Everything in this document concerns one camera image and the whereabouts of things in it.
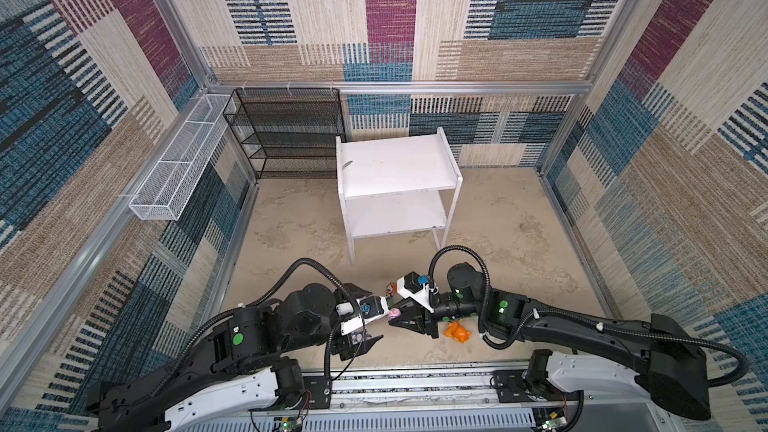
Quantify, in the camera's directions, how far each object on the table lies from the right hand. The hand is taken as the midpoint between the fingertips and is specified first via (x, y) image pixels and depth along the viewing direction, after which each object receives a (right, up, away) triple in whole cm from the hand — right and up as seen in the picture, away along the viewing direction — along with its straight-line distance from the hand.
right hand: (394, 318), depth 68 cm
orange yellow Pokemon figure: (+17, -8, +11) cm, 22 cm away
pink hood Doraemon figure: (0, +2, -3) cm, 4 cm away
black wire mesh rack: (-37, +51, +42) cm, 76 cm away
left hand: (-4, +4, -6) cm, 9 cm away
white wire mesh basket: (-53, +28, +2) cm, 60 cm away
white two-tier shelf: (+1, +30, +5) cm, 30 cm away
